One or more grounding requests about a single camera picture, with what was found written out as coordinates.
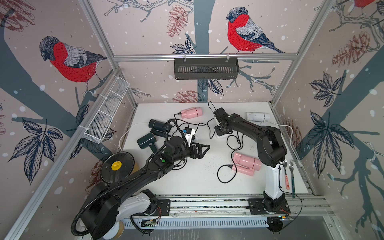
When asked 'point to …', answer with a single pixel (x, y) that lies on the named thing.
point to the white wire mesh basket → (95, 132)
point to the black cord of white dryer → (209, 128)
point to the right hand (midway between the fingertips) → (221, 129)
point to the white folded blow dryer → (259, 117)
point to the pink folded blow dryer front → (245, 164)
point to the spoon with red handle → (285, 164)
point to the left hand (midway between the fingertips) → (206, 144)
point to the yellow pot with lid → (118, 165)
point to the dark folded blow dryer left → (159, 128)
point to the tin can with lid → (116, 232)
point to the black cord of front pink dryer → (230, 166)
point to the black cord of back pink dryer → (180, 113)
